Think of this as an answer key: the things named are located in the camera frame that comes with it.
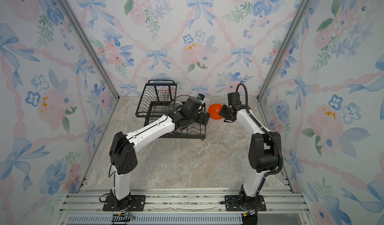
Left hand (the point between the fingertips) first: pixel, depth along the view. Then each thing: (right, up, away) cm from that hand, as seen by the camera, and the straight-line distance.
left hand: (204, 111), depth 84 cm
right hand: (+12, 0, +11) cm, 16 cm away
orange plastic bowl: (+7, +1, +11) cm, 13 cm away
